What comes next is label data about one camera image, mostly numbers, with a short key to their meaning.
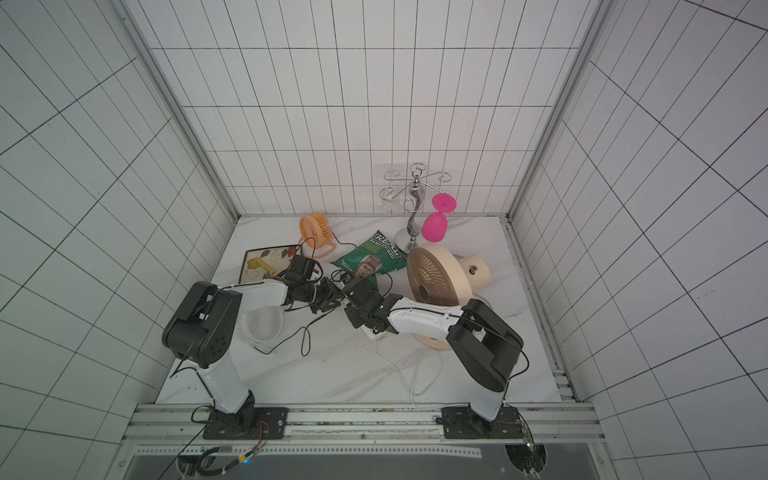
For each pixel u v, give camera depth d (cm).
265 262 105
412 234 106
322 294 86
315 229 100
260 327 81
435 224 94
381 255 99
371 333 85
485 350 45
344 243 110
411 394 77
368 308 67
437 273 66
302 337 87
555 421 75
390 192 89
